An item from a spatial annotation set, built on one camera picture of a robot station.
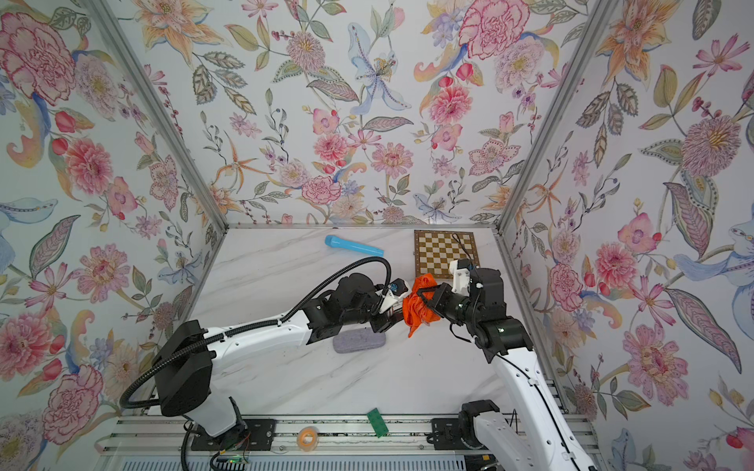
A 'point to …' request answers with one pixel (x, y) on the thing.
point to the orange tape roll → (307, 430)
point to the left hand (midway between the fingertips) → (407, 306)
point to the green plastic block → (377, 422)
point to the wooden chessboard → (434, 250)
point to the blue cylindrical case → (352, 246)
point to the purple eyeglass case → (351, 340)
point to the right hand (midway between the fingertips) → (418, 288)
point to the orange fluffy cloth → (418, 307)
